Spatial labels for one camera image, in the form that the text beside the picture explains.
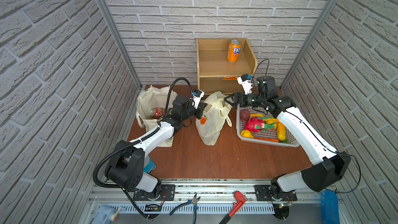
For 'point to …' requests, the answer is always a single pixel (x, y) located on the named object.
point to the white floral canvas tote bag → (154, 97)
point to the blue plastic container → (330, 207)
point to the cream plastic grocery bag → (209, 126)
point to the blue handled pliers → (194, 201)
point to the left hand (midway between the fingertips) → (206, 102)
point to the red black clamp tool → (237, 207)
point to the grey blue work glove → (149, 165)
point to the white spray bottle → (104, 214)
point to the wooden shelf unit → (221, 61)
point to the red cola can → (157, 113)
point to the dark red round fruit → (244, 115)
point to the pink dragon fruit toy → (256, 124)
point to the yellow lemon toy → (247, 134)
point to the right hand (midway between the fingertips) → (229, 97)
